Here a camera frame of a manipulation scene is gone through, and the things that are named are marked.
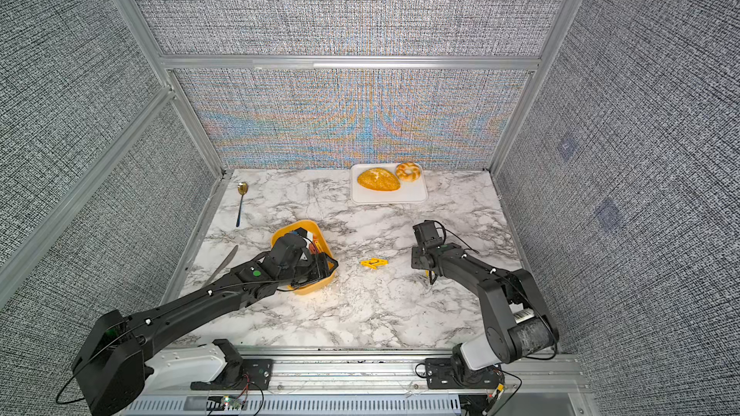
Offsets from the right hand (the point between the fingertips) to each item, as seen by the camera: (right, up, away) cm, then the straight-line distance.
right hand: (424, 249), depth 93 cm
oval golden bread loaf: (-14, +24, +19) cm, 33 cm away
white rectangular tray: (-2, +19, +24) cm, 30 cm away
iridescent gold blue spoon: (-67, +20, +20) cm, 73 cm away
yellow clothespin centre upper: (-15, -4, 0) cm, 15 cm away
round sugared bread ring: (-2, +27, +25) cm, 37 cm away
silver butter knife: (-66, -6, +2) cm, 66 cm away
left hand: (-27, -2, -13) cm, 30 cm away
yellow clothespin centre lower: (-17, -5, 0) cm, 18 cm away
